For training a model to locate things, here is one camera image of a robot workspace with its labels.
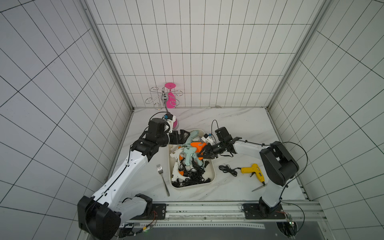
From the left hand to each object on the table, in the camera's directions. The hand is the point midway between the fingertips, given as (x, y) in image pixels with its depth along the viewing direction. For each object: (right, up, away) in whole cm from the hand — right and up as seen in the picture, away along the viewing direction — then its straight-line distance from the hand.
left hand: (181, 136), depth 76 cm
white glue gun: (-4, -12, +11) cm, 17 cm away
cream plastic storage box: (+2, -19, +7) cm, 21 cm away
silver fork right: (+42, -29, +3) cm, 51 cm away
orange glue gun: (+10, -7, +9) cm, 15 cm away
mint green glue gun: (+4, -11, +10) cm, 15 cm away
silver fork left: (-14, -22, +11) cm, 28 cm away
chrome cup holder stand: (-14, +21, +13) cm, 29 cm away
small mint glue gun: (+6, 0, +18) cm, 19 cm away
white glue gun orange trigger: (-3, -21, +4) cm, 22 cm away
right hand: (+8, -13, +7) cm, 17 cm away
